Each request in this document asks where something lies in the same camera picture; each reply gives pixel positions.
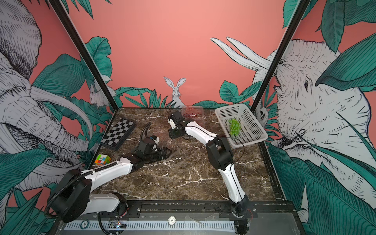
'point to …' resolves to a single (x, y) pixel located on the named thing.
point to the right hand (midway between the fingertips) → (170, 133)
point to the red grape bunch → (192, 114)
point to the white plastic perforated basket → (250, 132)
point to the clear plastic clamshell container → (195, 109)
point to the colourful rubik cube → (103, 159)
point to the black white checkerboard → (116, 136)
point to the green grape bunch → (235, 127)
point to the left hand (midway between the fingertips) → (170, 151)
